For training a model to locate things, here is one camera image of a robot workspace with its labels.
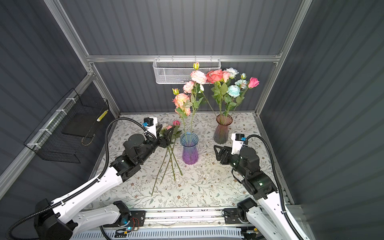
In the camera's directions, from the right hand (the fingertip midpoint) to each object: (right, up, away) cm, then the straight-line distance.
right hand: (220, 148), depth 70 cm
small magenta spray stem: (-33, -14, +22) cm, 42 cm away
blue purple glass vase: (-15, +2, +13) cm, 21 cm away
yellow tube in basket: (-64, +17, +13) cm, 67 cm away
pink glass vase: (+5, +5, +29) cm, 30 cm away
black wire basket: (-75, +7, +2) cm, 75 cm away
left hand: (-25, +10, 0) cm, 27 cm away
